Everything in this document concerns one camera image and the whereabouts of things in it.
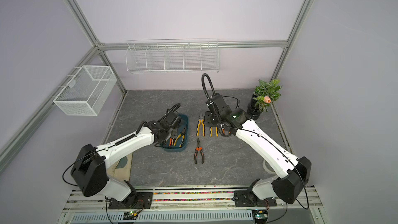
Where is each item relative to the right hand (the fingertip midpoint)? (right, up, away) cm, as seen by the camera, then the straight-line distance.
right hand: (208, 117), depth 75 cm
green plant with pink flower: (+32, +13, +10) cm, 36 cm away
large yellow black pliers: (+2, -12, +21) cm, 24 cm away
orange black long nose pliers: (-5, -19, +14) cm, 24 cm away
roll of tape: (+32, -29, +7) cm, 44 cm away
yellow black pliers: (-4, -4, +27) cm, 27 cm away
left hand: (-21, -8, +10) cm, 25 cm away
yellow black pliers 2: (-15, -13, +20) cm, 28 cm away
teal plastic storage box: (-17, -17, +16) cm, 29 cm away
